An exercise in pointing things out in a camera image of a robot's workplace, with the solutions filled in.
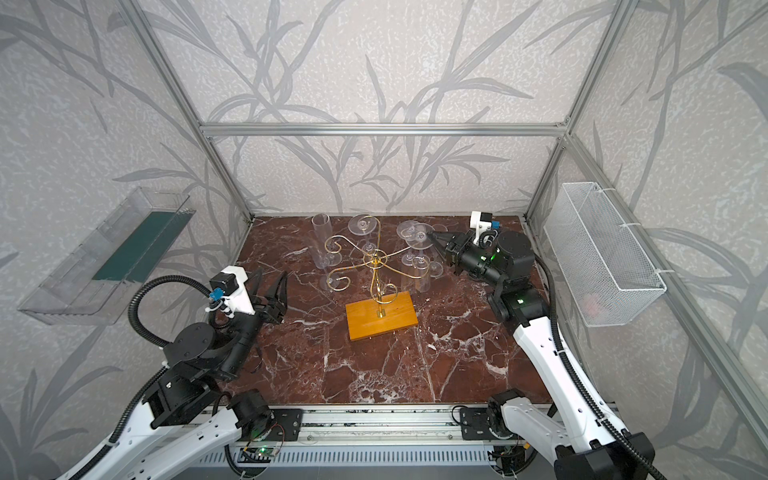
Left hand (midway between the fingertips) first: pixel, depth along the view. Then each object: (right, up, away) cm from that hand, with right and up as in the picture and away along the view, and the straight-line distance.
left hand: (281, 264), depth 61 cm
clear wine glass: (-1, +8, +33) cm, 34 cm away
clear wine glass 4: (+27, 0, +19) cm, 33 cm away
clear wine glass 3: (+15, +9, +11) cm, 21 cm away
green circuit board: (-7, -45, +9) cm, 47 cm away
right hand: (+31, +8, +3) cm, 32 cm away
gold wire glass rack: (+18, -13, +37) cm, 43 cm away
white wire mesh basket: (+68, -2, -1) cm, 68 cm away
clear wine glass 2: (0, -9, +41) cm, 42 cm away
